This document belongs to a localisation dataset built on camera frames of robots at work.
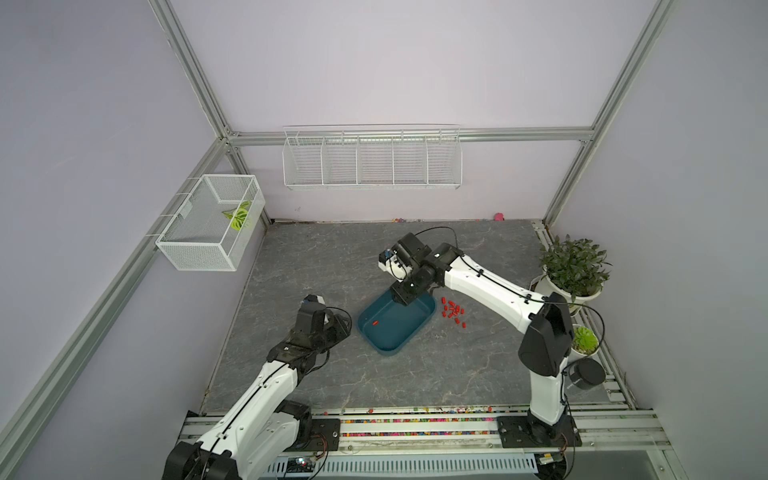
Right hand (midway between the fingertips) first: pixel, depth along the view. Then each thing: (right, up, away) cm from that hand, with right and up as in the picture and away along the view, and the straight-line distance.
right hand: (399, 291), depth 84 cm
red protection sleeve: (+15, -9, +12) cm, 21 cm away
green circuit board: (-24, -40, -13) cm, 49 cm away
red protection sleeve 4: (+21, -8, +12) cm, 26 cm away
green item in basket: (-44, +21, -3) cm, 49 cm away
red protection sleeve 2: (+15, -5, +14) cm, 21 cm away
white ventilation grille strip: (+4, -40, -13) cm, 42 cm away
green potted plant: (+50, +7, -1) cm, 50 cm away
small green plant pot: (+49, -13, -5) cm, 51 cm away
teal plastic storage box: (-4, -12, +8) cm, 14 cm away
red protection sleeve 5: (+19, -11, +10) cm, 24 cm away
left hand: (-14, -10, 0) cm, 17 cm away
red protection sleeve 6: (+21, -12, +9) cm, 25 cm away
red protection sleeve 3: (+19, -8, +13) cm, 24 cm away
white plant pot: (+49, -3, -1) cm, 49 cm away
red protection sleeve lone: (-7, -11, +9) cm, 16 cm away
